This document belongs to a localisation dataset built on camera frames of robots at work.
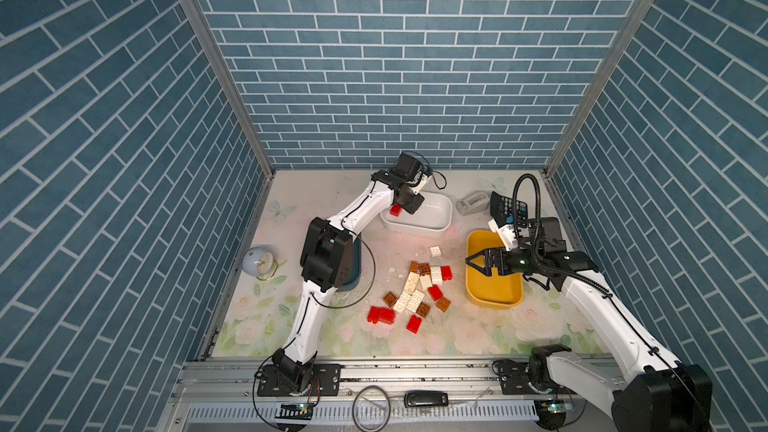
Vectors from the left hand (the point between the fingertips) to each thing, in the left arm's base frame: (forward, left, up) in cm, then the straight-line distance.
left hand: (414, 199), depth 97 cm
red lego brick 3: (-27, -5, -12) cm, 30 cm away
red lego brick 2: (-22, -9, -10) cm, 26 cm away
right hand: (-24, -15, +5) cm, 29 cm away
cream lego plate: (-30, +3, -11) cm, 32 cm away
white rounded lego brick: (-21, -6, -10) cm, 24 cm away
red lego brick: (+2, +6, -9) cm, 11 cm away
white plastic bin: (+1, -8, -10) cm, 13 cm away
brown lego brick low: (-33, -1, -11) cm, 34 cm away
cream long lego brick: (-24, +2, -11) cm, 26 cm away
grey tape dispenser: (+5, -22, -8) cm, 24 cm away
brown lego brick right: (-31, -7, -10) cm, 34 cm away
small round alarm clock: (-20, +47, -5) cm, 51 cm away
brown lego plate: (-29, +8, -11) cm, 32 cm away
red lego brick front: (-36, +1, -12) cm, 38 cm away
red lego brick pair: (-34, +11, -10) cm, 37 cm away
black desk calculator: (+1, -32, -8) cm, 33 cm away
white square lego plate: (-13, -7, -12) cm, 19 cm away
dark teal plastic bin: (-21, +18, -7) cm, 28 cm away
